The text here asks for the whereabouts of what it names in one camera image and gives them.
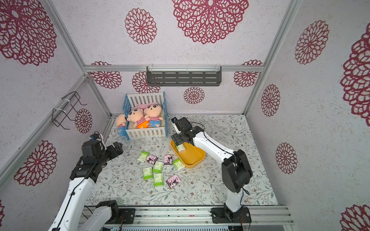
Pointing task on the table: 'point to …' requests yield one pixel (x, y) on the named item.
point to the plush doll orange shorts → (137, 115)
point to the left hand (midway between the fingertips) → (116, 148)
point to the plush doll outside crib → (120, 122)
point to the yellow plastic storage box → (191, 156)
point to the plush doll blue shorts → (152, 111)
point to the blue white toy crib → (131, 99)
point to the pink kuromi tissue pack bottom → (173, 181)
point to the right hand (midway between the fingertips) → (183, 136)
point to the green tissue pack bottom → (158, 179)
